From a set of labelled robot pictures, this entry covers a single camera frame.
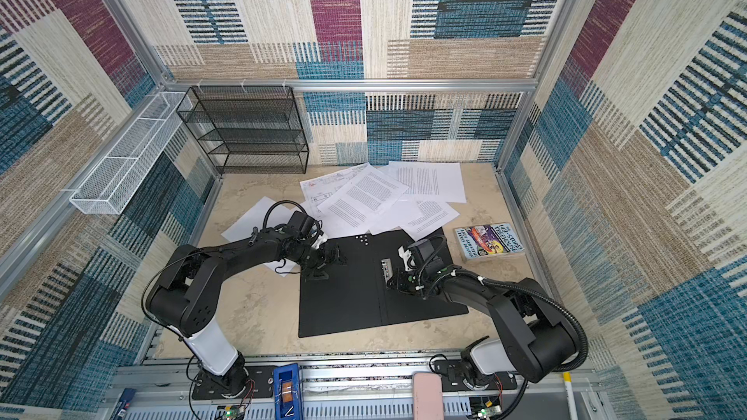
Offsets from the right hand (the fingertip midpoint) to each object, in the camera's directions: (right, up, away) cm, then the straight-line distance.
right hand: (390, 288), depth 87 cm
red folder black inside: (-10, -3, +2) cm, 11 cm away
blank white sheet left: (-36, +22, -2) cm, 42 cm away
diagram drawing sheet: (-28, +30, +27) cm, 49 cm away
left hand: (-15, +5, +2) cm, 16 cm away
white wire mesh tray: (-69, +30, -16) cm, 77 cm away
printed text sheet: (-9, +27, +24) cm, 37 cm away
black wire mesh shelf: (-52, +52, +22) cm, 77 cm away
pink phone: (+8, -20, -18) cm, 28 cm away
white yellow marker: (+42, -20, -17) cm, 50 cm away
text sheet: (+18, +34, +30) cm, 49 cm away
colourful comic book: (+32, +13, +9) cm, 36 cm away
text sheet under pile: (+11, +19, +17) cm, 28 cm away
